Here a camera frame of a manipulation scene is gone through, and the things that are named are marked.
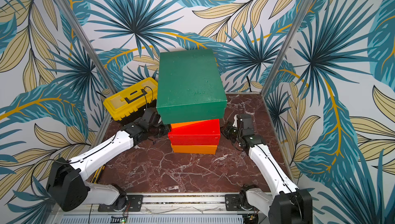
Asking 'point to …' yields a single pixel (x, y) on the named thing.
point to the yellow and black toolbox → (124, 106)
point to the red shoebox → (207, 132)
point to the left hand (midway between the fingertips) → (174, 129)
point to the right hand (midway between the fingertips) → (218, 127)
